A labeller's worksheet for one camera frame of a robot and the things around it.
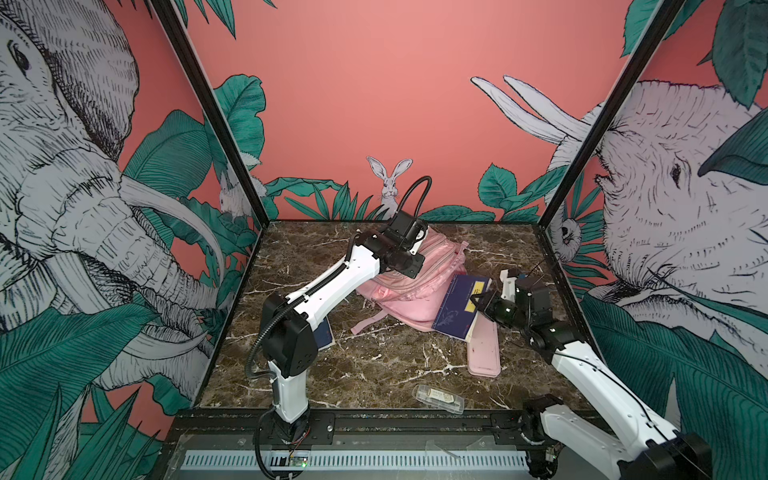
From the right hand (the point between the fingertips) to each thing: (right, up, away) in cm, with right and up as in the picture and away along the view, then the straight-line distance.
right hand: (469, 293), depth 79 cm
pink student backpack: (-14, -4, +9) cm, 17 cm away
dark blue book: (-41, -14, +10) cm, 45 cm away
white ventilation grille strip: (-27, -39, -8) cm, 48 cm away
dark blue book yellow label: (-3, -6, +3) cm, 7 cm away
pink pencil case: (+6, -19, +6) cm, 21 cm away
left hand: (-13, +9, +3) cm, 17 cm away
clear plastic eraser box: (-8, -28, -1) cm, 29 cm away
